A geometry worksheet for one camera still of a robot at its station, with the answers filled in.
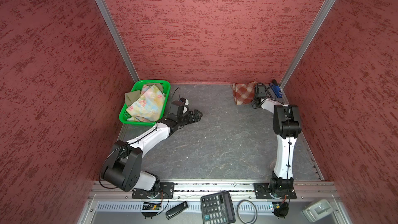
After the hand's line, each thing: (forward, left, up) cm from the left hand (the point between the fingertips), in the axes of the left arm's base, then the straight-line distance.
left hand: (197, 118), depth 87 cm
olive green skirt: (+16, +43, 0) cm, 46 cm away
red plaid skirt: (+29, -34, -9) cm, 46 cm away
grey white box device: (-42, -56, -9) cm, 70 cm away
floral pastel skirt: (+12, +32, -5) cm, 35 cm away
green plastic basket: (+30, +24, -4) cm, 39 cm away
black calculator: (-42, -11, -9) cm, 44 cm away
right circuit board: (-41, -41, -13) cm, 60 cm away
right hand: (+25, -43, -9) cm, 50 cm away
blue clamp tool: (+34, -60, -9) cm, 70 cm away
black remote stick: (-44, +10, -7) cm, 45 cm away
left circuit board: (-42, +21, -16) cm, 50 cm away
